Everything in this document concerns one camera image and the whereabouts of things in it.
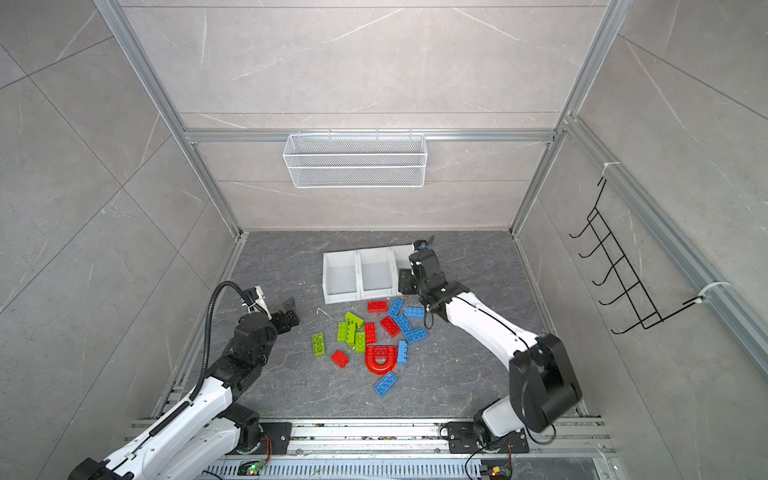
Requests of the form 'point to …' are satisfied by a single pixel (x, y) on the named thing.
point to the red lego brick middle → (371, 332)
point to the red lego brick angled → (390, 326)
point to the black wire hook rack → (641, 304)
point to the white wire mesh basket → (356, 160)
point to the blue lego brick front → (385, 383)
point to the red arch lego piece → (381, 359)
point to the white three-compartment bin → (358, 274)
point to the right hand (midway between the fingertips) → (408, 271)
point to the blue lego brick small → (402, 352)
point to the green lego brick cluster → (351, 331)
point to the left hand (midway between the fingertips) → (278, 297)
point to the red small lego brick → (339, 358)
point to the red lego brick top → (377, 306)
